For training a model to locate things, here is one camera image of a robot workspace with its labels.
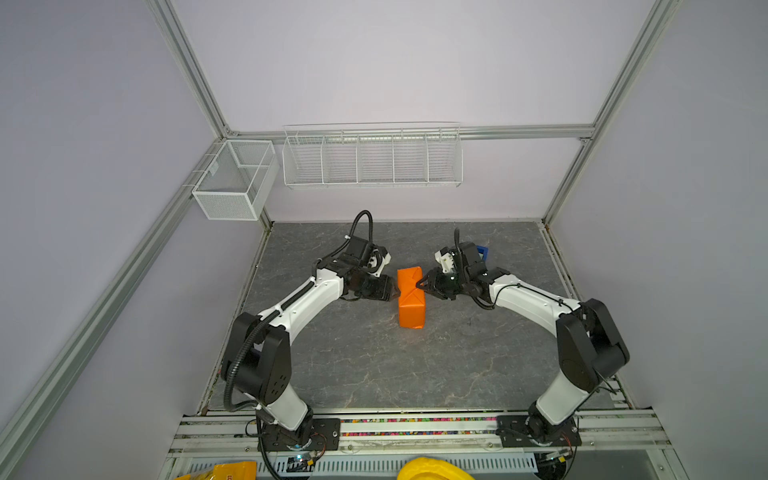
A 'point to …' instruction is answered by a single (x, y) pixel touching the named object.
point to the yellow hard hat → (425, 468)
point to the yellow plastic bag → (237, 470)
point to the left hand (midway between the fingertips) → (392, 295)
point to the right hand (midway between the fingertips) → (418, 288)
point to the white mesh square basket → (237, 185)
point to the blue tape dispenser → (483, 250)
